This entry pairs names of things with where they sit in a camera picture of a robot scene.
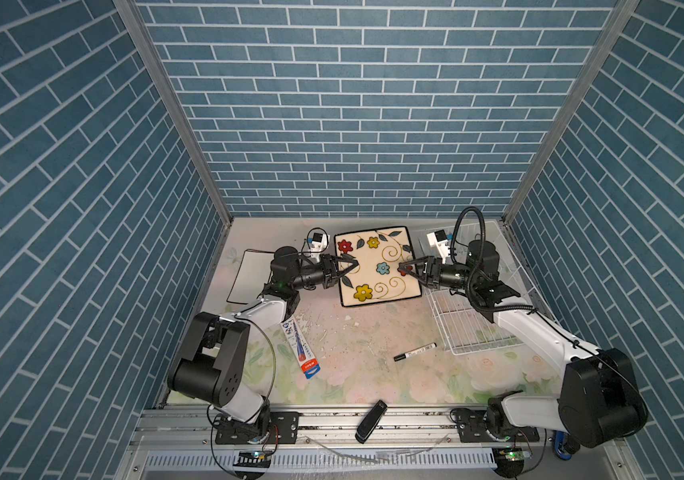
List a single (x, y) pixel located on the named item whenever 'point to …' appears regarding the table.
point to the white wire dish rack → (460, 327)
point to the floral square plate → (378, 253)
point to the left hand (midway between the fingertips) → (356, 268)
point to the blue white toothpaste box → (301, 348)
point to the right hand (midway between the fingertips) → (401, 268)
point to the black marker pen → (414, 351)
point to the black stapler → (370, 421)
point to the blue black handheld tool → (565, 445)
